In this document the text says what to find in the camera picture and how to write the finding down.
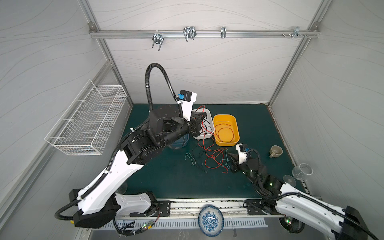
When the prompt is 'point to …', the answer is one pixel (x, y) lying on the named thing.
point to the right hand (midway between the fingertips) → (231, 150)
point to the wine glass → (289, 180)
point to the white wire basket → (88, 124)
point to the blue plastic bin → (180, 142)
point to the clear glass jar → (299, 172)
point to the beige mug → (275, 151)
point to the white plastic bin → (207, 129)
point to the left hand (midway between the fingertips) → (207, 112)
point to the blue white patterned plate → (211, 221)
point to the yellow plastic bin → (226, 130)
